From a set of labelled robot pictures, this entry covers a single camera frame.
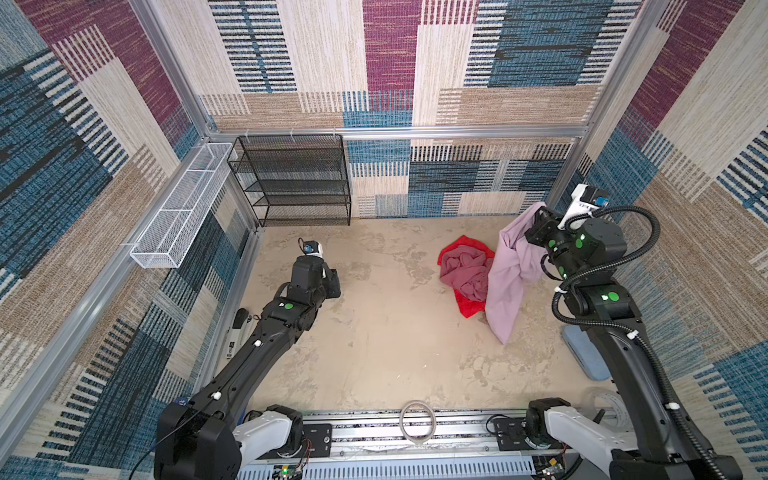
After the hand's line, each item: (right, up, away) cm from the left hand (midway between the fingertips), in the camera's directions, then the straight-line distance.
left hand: (331, 268), depth 82 cm
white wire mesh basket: (-37, +16, -4) cm, 41 cm away
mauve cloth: (+41, -1, +17) cm, 44 cm away
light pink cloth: (+47, +2, -8) cm, 48 cm away
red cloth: (+40, -12, +12) cm, 43 cm away
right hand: (+48, +14, -15) cm, 52 cm away
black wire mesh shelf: (-18, +30, +27) cm, 44 cm away
